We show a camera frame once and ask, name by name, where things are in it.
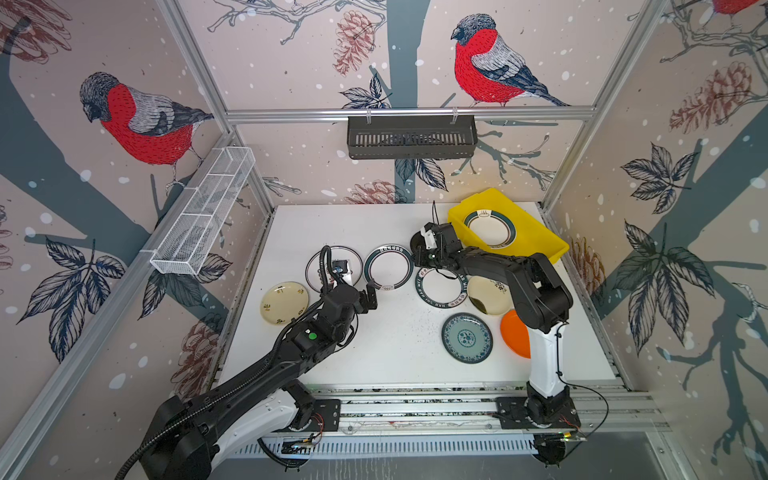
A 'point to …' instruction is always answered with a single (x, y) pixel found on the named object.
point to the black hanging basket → (415, 139)
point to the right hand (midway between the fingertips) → (410, 259)
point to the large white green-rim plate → (493, 228)
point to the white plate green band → (390, 266)
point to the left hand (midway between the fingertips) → (359, 282)
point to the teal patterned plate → (467, 337)
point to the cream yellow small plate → (283, 301)
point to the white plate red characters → (339, 252)
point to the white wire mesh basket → (188, 243)
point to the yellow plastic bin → (531, 236)
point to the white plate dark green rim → (442, 288)
